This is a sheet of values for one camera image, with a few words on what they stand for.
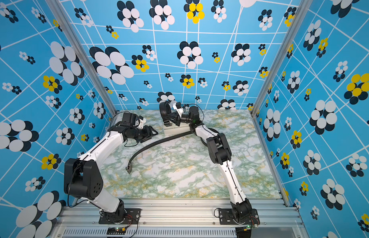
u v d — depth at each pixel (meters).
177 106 0.87
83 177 0.45
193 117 0.86
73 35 0.78
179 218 0.73
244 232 0.71
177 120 0.91
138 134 0.75
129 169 0.87
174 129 1.02
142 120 0.85
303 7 0.68
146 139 0.79
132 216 0.73
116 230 0.72
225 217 0.72
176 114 0.91
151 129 0.80
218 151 0.67
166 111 0.94
